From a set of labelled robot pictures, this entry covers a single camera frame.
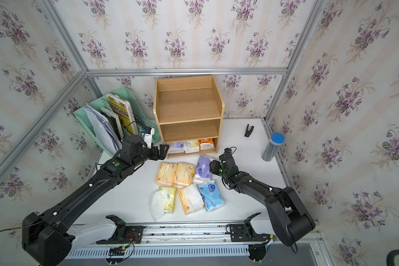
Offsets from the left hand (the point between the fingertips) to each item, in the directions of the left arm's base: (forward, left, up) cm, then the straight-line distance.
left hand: (163, 145), depth 77 cm
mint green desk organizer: (+36, +23, -19) cm, 46 cm away
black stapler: (+26, -51, -20) cm, 61 cm away
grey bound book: (+20, +31, -4) cm, 37 cm away
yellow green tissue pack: (-20, 0, -18) cm, 27 cm away
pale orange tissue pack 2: (-7, -10, -17) cm, 21 cm away
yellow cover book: (+26, +27, 0) cm, 37 cm away
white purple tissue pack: (+11, -6, -14) cm, 19 cm away
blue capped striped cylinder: (+5, -57, -9) cm, 58 cm away
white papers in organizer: (+8, +30, +2) cm, 31 cm away
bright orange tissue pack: (+12, -21, -16) cm, 29 cm away
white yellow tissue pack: (+10, -13, -15) cm, 22 cm away
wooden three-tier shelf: (+15, -12, +9) cm, 21 cm away
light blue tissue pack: (-18, -23, -18) cm, 34 cm away
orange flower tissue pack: (-19, -13, -18) cm, 29 cm away
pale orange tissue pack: (-6, +1, -18) cm, 19 cm away
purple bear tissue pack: (-5, -19, -18) cm, 27 cm away
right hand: (-2, -25, -16) cm, 30 cm away
